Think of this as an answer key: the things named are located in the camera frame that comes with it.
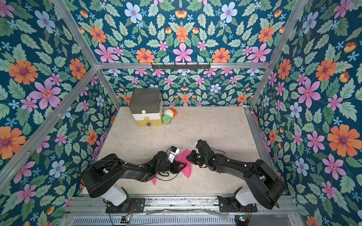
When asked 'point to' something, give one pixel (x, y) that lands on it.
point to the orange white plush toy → (170, 111)
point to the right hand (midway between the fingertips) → (185, 157)
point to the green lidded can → (166, 119)
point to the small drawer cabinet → (146, 106)
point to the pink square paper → (154, 180)
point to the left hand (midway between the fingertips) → (185, 164)
